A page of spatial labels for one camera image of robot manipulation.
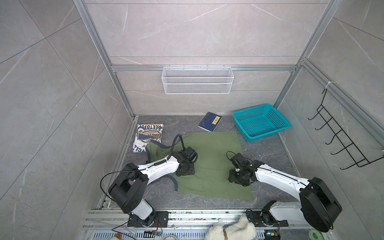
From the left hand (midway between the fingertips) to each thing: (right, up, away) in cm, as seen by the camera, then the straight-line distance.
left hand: (190, 168), depth 88 cm
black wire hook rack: (+71, +12, -28) cm, 77 cm away
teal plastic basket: (+55, +29, +29) cm, 69 cm away
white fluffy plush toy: (+24, -19, -25) cm, 40 cm away
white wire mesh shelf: (+4, +57, +13) cm, 58 cm away
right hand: (+25, -6, -1) cm, 25 cm away
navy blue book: (+15, +29, +27) cm, 42 cm away
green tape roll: (+62, -27, -18) cm, 70 cm away
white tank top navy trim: (-33, +21, +16) cm, 42 cm away
